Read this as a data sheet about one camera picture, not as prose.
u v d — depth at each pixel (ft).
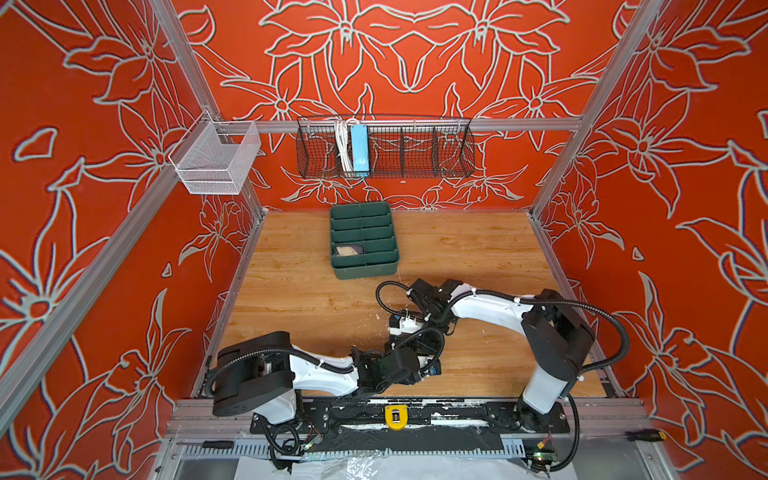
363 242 3.39
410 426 2.38
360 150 2.95
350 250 3.28
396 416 2.37
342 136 2.87
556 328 1.67
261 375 1.56
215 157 3.09
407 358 2.04
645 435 2.29
